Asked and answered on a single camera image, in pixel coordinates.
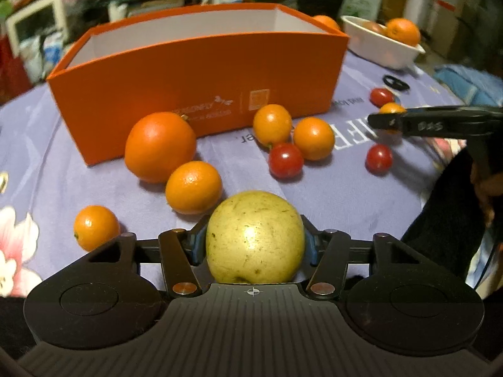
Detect cherry tomato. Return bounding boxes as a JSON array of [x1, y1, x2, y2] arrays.
[[365, 144, 393, 175], [369, 88, 395, 108], [268, 143, 303, 179]]

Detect black hair ties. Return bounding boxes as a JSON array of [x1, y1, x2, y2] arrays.
[[382, 74, 411, 92]]

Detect cherry tomato far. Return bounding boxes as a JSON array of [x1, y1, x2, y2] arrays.
[[369, 88, 395, 108]]

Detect cherry tomato beside kumquats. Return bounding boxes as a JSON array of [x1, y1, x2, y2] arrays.
[[268, 143, 303, 179]]

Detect white microwave oven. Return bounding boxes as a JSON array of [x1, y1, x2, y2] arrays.
[[6, 0, 69, 56]]

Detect brown fruit in basket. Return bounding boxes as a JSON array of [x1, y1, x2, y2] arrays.
[[363, 20, 387, 36]]

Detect large orange on table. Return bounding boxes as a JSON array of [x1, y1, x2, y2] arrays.
[[313, 14, 340, 31]]

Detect small kumquat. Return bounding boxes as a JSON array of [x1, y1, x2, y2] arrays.
[[73, 205, 120, 252]]

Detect orange in basket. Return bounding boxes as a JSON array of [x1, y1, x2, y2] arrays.
[[386, 18, 421, 47]]

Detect purple floral tablecloth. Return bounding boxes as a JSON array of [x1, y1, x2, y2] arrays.
[[1, 55, 458, 298]]

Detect big orange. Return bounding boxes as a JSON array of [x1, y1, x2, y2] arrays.
[[124, 112, 197, 184]]

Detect orange cardboard box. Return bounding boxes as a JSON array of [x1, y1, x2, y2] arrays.
[[47, 3, 349, 165]]

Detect yellow-green apple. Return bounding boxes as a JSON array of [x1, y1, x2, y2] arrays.
[[206, 191, 305, 284]]

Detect cherry tomato front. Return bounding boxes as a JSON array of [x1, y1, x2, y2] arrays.
[[365, 144, 393, 175]]

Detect white fruit basket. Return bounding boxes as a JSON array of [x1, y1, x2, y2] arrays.
[[341, 15, 425, 70]]

